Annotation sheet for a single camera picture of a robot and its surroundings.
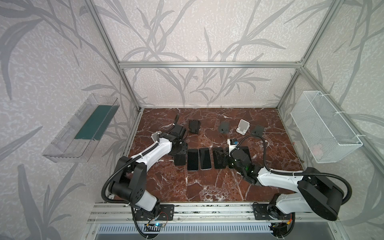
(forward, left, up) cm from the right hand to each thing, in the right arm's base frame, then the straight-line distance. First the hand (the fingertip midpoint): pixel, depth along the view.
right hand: (221, 146), depth 87 cm
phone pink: (+3, -17, -11) cm, 20 cm away
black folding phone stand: (+20, +17, -7) cm, 27 cm away
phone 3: (-9, +2, +5) cm, 11 cm away
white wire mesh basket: (-6, -42, +23) cm, 48 cm away
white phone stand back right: (+18, -17, -5) cm, 25 cm away
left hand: (+2, +23, -3) cm, 23 cm away
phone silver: (-5, +9, -9) cm, 14 cm away
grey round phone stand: (+20, -4, -9) cm, 22 cm away
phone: (-4, +25, -9) cm, 27 cm away
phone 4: (-11, -3, +5) cm, 13 cm away
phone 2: (-5, +17, -11) cm, 21 cm away
